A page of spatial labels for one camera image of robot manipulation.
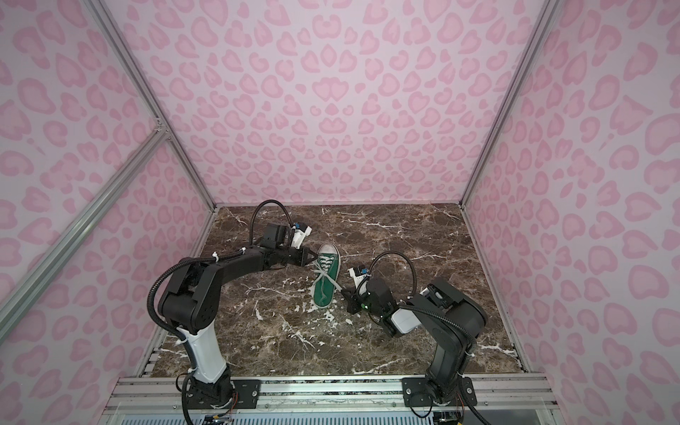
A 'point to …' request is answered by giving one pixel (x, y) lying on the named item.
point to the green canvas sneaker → (328, 287)
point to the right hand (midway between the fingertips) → (343, 291)
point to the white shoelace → (326, 263)
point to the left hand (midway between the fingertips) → (318, 251)
